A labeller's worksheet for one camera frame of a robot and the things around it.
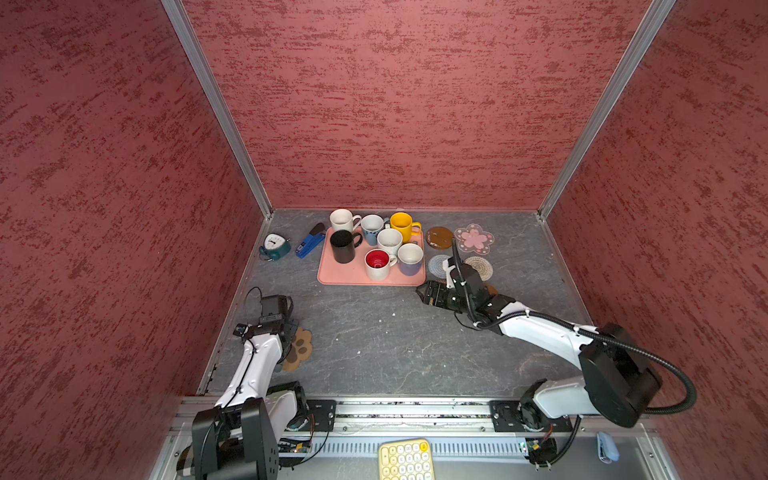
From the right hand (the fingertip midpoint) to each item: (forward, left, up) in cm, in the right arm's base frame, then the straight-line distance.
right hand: (423, 298), depth 86 cm
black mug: (+22, +26, -1) cm, 34 cm away
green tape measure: (+24, +51, -4) cm, 57 cm away
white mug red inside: (+18, +14, -7) cm, 24 cm away
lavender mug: (+20, +2, -6) cm, 21 cm away
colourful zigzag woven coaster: (+17, -23, -8) cm, 30 cm away
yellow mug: (+34, +4, -3) cm, 34 cm away
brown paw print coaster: (-12, +36, -7) cm, 38 cm away
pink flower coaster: (+31, -24, -10) cm, 40 cm away
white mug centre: (+27, +10, -4) cm, 29 cm away
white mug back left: (+34, +27, -1) cm, 43 cm away
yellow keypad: (-38, +7, -7) cm, 39 cm away
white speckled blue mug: (+33, +16, -3) cm, 37 cm away
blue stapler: (+31, +38, -6) cm, 49 cm away
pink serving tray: (+14, +30, -7) cm, 34 cm away
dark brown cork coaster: (+30, -9, -8) cm, 32 cm away
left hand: (-9, +41, -8) cm, 43 cm away
